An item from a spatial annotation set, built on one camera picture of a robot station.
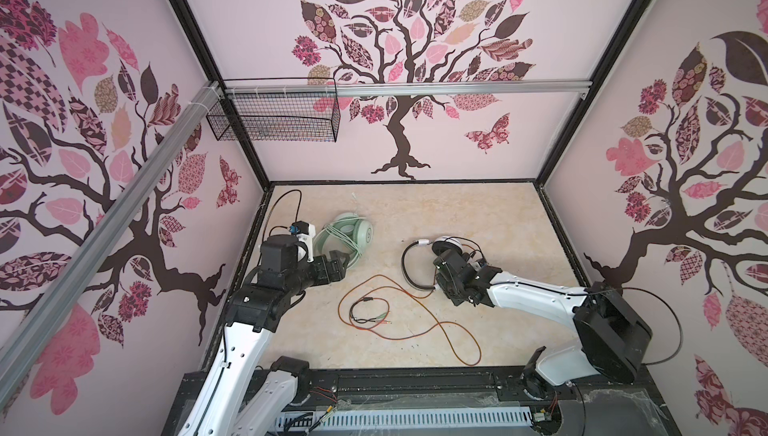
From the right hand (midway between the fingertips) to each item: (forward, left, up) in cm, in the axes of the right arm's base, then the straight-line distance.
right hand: (434, 276), depth 88 cm
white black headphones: (+9, -5, +3) cm, 11 cm away
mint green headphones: (+16, +27, +2) cm, 32 cm away
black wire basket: (+46, +44, +30) cm, 70 cm away
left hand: (-5, +27, +17) cm, 33 cm away
